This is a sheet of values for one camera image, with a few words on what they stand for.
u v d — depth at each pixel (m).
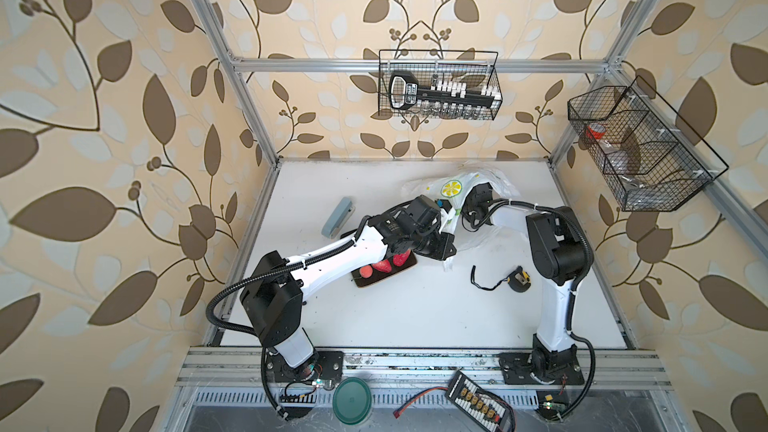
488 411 0.68
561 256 0.54
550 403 0.71
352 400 0.62
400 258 0.89
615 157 0.71
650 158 0.73
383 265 0.88
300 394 0.74
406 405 0.70
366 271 0.89
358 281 0.87
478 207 0.80
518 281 0.86
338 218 0.95
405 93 0.85
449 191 0.82
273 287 0.49
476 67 0.91
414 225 0.61
